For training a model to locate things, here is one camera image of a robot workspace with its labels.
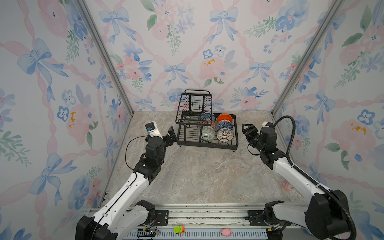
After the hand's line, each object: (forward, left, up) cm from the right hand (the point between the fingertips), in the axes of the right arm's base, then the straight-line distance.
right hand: (243, 126), depth 83 cm
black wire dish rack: (+3, +25, -2) cm, 26 cm away
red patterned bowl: (+14, +15, -16) cm, 26 cm away
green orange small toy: (-46, +33, -19) cm, 60 cm away
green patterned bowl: (+9, +18, -18) cm, 28 cm away
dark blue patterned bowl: (+16, +7, -17) cm, 24 cm away
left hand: (-6, +42, +6) cm, 43 cm away
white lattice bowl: (+9, +7, -19) cm, 22 cm away
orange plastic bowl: (+21, +7, -13) cm, 26 cm away
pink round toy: (-47, +12, -21) cm, 53 cm away
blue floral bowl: (+25, +18, -17) cm, 35 cm away
